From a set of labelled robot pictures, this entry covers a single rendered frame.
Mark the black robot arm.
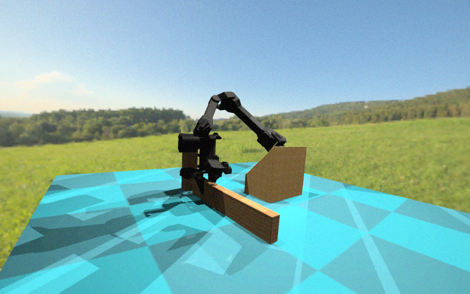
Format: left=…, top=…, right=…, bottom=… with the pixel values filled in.
left=178, top=91, right=287, bottom=176

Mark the brown wooden rail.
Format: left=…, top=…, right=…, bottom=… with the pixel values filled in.
left=192, top=178, right=280, bottom=244

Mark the dark brown wooden post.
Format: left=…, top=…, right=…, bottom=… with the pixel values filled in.
left=182, top=151, right=198, bottom=192

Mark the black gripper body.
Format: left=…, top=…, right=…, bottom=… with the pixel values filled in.
left=180, top=152, right=232, bottom=179

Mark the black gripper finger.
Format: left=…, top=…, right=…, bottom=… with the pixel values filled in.
left=208, top=174, right=222, bottom=183
left=195, top=177, right=205, bottom=195

